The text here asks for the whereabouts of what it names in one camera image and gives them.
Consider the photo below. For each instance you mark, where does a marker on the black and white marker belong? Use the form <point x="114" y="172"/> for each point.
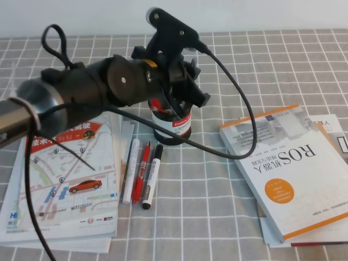
<point x="152" y="178"/>

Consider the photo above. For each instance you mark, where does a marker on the white ROS robot book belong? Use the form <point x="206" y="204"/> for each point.
<point x="296" y="175"/>

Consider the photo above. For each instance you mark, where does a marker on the red gel pen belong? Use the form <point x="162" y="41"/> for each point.
<point x="140" y="178"/>

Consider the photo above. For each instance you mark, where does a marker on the grey checkered tablecloth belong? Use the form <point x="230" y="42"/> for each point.
<point x="202" y="208"/>

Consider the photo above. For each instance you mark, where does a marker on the black mesh pen holder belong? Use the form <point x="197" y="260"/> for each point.
<point x="165" y="117"/>

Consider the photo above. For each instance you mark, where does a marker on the white pen on table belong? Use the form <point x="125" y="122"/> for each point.
<point x="127" y="195"/>

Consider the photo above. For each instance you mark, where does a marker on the orange autonomous driving book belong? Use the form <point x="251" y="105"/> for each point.
<point x="70" y="179"/>

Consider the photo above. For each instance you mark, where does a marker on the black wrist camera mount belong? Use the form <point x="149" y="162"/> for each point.
<point x="172" y="36"/>

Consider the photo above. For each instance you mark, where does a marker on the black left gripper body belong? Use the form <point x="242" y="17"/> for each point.
<point x="173" y="72"/>

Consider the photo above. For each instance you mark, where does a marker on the book under ROS book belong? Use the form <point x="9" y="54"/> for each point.
<point x="332" y="234"/>

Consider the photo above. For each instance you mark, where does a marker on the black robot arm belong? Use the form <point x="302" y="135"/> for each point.
<point x="60" y="100"/>

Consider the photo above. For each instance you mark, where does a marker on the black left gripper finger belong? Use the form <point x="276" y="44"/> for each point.
<point x="188" y="91"/>
<point x="172" y="99"/>

